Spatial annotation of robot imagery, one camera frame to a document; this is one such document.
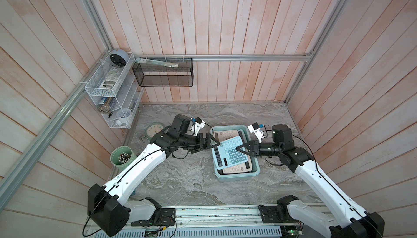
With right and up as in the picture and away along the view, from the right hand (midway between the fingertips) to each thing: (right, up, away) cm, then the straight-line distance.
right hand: (237, 148), depth 71 cm
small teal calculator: (-5, -3, -1) cm, 5 cm away
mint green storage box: (+10, -8, +5) cm, 14 cm away
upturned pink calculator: (+5, -11, +7) cm, 13 cm away
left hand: (-12, 0, -1) cm, 12 cm away
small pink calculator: (-6, +4, +17) cm, 19 cm away
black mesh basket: (-51, +42, +36) cm, 75 cm away
